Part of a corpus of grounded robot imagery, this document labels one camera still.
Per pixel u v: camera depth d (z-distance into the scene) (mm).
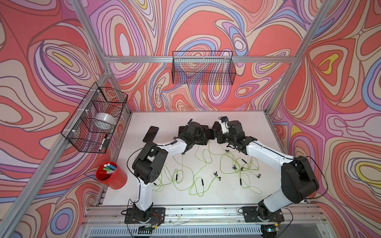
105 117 740
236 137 675
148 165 508
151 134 1058
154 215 723
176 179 859
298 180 440
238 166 908
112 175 755
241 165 908
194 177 863
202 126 1115
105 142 724
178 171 883
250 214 732
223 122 773
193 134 749
